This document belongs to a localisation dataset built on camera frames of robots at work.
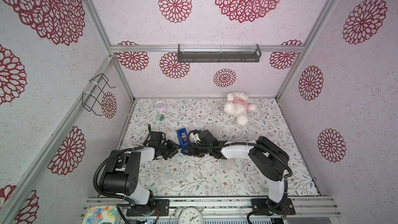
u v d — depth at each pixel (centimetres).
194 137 85
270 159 50
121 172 46
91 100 75
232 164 85
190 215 69
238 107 103
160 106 113
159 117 107
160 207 73
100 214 68
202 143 75
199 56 91
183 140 93
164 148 81
